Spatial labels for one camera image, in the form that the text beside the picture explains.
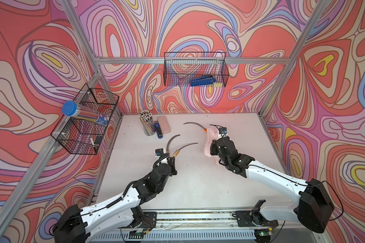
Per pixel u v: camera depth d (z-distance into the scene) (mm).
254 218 653
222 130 694
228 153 601
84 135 754
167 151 977
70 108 617
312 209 396
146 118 933
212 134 760
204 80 908
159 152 664
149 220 727
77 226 406
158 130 1064
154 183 575
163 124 1113
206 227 732
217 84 840
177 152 855
